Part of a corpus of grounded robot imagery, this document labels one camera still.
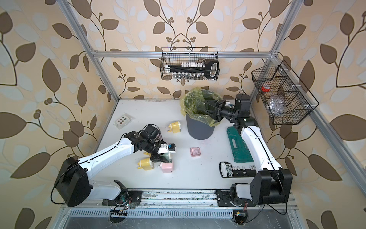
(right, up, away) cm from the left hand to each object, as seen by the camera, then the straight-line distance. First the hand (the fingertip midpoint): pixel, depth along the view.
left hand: (166, 152), depth 79 cm
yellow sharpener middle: (-12, -4, +9) cm, 16 cm away
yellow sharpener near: (-12, -7, 0) cm, 14 cm away
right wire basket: (+64, +29, -7) cm, 70 cm away
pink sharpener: (0, -9, -1) cm, 9 cm away
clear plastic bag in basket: (+56, +26, -9) cm, 63 cm away
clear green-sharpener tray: (+20, +25, +6) cm, 33 cm away
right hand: (+20, +26, -8) cm, 34 cm away
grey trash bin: (+20, +10, +19) cm, 30 cm away
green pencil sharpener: (0, -1, -6) cm, 6 cm away
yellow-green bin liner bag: (+14, +28, +3) cm, 31 cm away
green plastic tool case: (+44, -3, +5) cm, 45 cm away
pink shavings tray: (+17, -3, +12) cm, 21 cm away
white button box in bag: (-36, +16, +25) cm, 47 cm away
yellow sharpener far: (+3, +12, +17) cm, 21 cm away
